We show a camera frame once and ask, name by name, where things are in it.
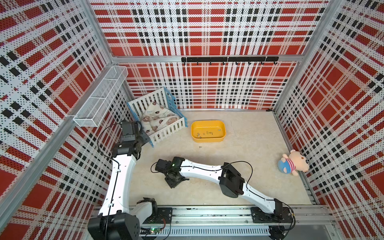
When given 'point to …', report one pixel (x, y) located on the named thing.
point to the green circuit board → (154, 230)
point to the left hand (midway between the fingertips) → (144, 136)
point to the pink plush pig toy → (295, 162)
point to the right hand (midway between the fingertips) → (177, 181)
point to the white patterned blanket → (156, 116)
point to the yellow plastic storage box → (208, 131)
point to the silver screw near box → (200, 147)
